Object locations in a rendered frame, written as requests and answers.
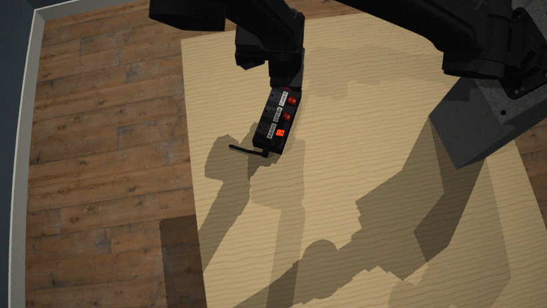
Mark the black power strip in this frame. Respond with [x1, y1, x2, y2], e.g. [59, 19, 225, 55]
[229, 87, 302, 158]

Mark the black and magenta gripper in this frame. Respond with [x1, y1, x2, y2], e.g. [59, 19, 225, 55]
[270, 47, 305, 92]

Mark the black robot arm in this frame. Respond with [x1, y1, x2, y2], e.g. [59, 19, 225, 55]
[149, 0, 547, 99]

